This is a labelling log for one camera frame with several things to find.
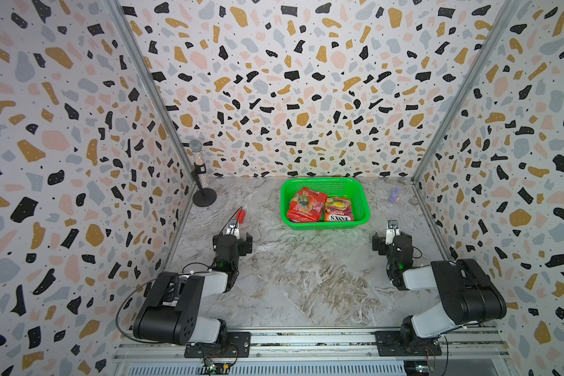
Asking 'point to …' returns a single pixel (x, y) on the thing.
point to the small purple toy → (393, 197)
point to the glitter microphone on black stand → (206, 196)
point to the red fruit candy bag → (306, 205)
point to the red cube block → (240, 216)
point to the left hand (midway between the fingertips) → (235, 232)
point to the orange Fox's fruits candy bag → (338, 209)
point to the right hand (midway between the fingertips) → (392, 232)
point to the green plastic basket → (354, 188)
